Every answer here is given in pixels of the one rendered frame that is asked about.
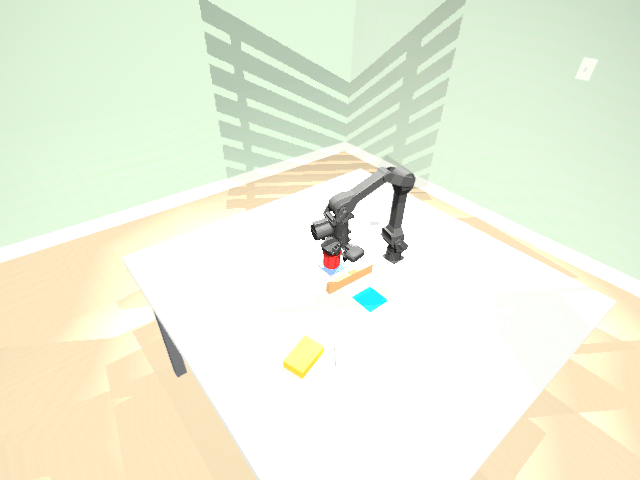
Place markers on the red cup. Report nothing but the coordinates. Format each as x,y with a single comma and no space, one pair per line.
331,262

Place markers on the light wooden post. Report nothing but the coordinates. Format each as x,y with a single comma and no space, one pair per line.
349,277

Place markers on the pale yellow rectangular block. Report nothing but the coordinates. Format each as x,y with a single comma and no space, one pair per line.
303,356

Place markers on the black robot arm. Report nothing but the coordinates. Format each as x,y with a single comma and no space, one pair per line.
344,203

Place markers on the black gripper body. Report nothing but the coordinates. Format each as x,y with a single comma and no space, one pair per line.
352,252

